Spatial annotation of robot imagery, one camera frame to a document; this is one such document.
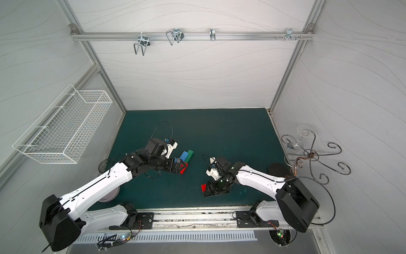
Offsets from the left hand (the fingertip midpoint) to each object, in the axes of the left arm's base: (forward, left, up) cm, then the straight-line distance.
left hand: (179, 164), depth 76 cm
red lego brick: (-7, -12, -13) cm, 19 cm away
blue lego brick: (+11, 0, -12) cm, 16 cm away
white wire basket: (+5, +50, +17) cm, 54 cm away
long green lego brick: (+12, -3, -13) cm, 18 cm away
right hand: (-10, -15, -12) cm, 22 cm away
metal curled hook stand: (-2, -55, +16) cm, 57 cm away
